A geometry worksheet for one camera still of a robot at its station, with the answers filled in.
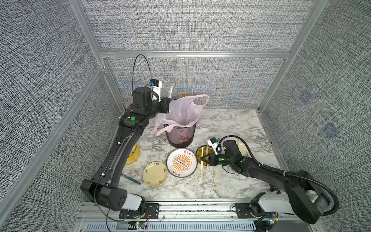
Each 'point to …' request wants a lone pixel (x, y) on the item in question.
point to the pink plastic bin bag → (183, 112)
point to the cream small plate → (155, 173)
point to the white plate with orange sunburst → (181, 162)
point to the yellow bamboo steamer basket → (134, 155)
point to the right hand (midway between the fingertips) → (200, 155)
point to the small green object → (132, 179)
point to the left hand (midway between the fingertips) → (174, 97)
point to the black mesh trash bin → (181, 137)
